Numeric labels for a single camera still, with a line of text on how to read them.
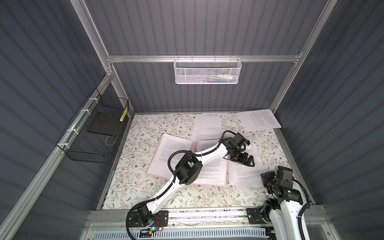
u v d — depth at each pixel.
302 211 0.51
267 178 0.75
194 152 0.63
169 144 1.00
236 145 0.77
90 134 0.73
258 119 1.17
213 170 0.83
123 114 0.81
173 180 0.62
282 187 0.61
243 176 0.87
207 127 1.13
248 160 0.81
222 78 0.91
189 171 0.61
